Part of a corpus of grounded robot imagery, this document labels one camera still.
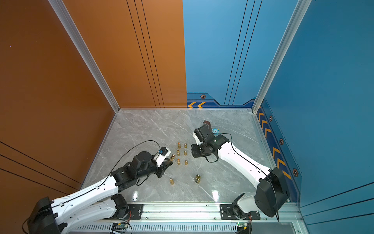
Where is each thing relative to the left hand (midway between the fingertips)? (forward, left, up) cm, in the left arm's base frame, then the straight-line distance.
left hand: (171, 159), depth 77 cm
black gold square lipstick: (-7, -14, -8) cm, 18 cm away
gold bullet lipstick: (-1, -1, +3) cm, 3 cm away
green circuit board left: (-28, +25, -17) cm, 41 cm away
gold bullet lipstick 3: (+10, -2, -11) cm, 15 cm away
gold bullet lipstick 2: (+16, -2, -12) cm, 20 cm away
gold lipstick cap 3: (+4, -7, -12) cm, 15 cm away
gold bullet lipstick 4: (+3, -3, -11) cm, 12 cm away
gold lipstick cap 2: (+11, -7, -13) cm, 18 cm away
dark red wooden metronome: (+21, -20, +4) cm, 29 cm away
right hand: (+5, -11, 0) cm, 12 cm away
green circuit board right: (-27, -36, -17) cm, 48 cm away
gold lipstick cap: (+16, -6, -12) cm, 21 cm away
